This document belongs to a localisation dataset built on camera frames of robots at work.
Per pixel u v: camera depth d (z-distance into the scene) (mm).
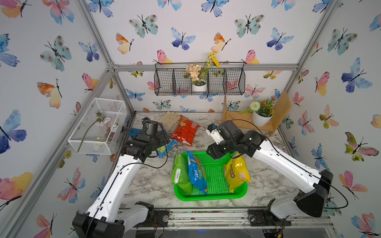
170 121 1152
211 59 822
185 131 1005
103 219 369
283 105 893
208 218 754
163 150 937
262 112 974
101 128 739
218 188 828
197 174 685
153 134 556
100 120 743
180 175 700
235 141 535
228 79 988
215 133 659
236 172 722
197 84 910
